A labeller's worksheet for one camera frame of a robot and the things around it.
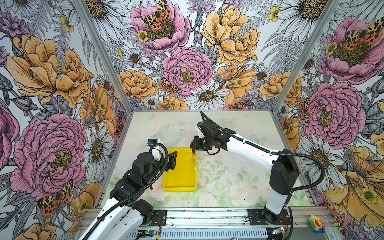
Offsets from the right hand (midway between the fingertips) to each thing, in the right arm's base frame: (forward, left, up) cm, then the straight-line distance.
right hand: (193, 150), depth 81 cm
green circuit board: (-33, +21, -16) cm, 42 cm away
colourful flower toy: (-33, -58, -15) cm, 68 cm away
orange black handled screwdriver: (-1, 0, -1) cm, 1 cm away
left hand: (-6, +12, +5) cm, 15 cm away
